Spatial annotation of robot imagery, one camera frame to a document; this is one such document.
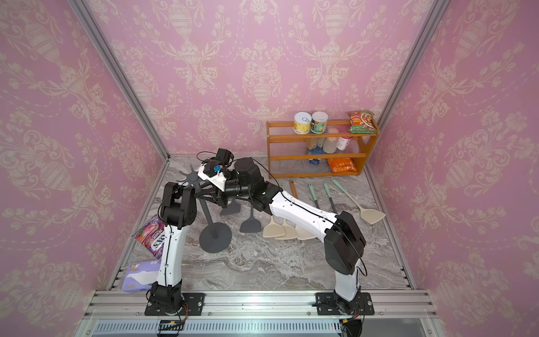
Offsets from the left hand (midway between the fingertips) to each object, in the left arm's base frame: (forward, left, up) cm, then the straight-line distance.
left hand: (236, 180), depth 109 cm
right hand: (-30, +4, +31) cm, 43 cm away
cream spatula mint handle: (-30, -27, +2) cm, 41 cm away
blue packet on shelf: (+10, -43, +4) cm, 44 cm away
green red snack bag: (+7, -57, +32) cm, 66 cm away
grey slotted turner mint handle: (-26, -10, 0) cm, 28 cm away
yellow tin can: (+5, -31, +33) cm, 46 cm away
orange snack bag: (+8, -56, +4) cm, 57 cm away
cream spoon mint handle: (-29, -20, +2) cm, 35 cm away
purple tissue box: (-48, +28, +3) cm, 56 cm away
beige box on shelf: (+8, -38, +20) cm, 43 cm away
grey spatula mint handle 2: (-10, -48, 0) cm, 49 cm away
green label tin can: (+4, -38, +33) cm, 51 cm away
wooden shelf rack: (+8, -42, +16) cm, 46 cm away
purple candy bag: (-32, +31, +2) cm, 45 cm away
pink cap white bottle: (+6, -52, +21) cm, 57 cm away
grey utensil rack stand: (-32, +5, -1) cm, 32 cm away
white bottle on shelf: (+7, -46, +19) cm, 51 cm away
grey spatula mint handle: (-9, -40, 0) cm, 41 cm away
